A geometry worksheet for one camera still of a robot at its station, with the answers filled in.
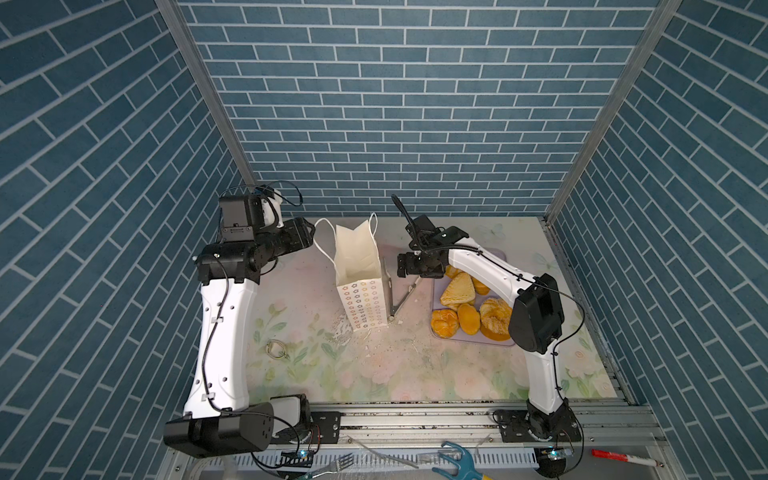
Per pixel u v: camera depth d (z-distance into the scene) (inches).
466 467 26.7
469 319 35.0
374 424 29.7
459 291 36.0
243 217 18.7
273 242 21.6
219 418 14.2
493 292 22.8
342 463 27.3
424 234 27.9
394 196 30.0
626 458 27.3
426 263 29.7
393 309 37.0
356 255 36.2
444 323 34.2
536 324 20.1
